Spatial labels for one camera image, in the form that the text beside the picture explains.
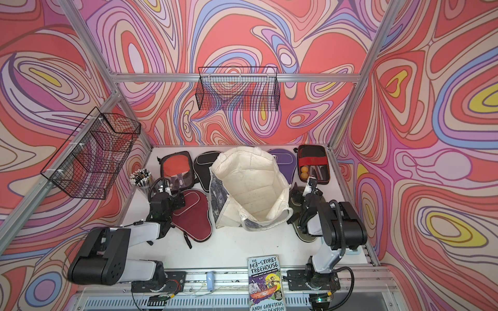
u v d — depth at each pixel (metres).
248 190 0.96
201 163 1.05
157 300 0.72
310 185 0.80
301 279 0.73
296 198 0.84
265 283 0.72
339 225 0.45
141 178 0.85
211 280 0.72
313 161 1.08
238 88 0.97
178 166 1.12
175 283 0.72
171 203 0.75
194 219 0.86
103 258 0.43
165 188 0.79
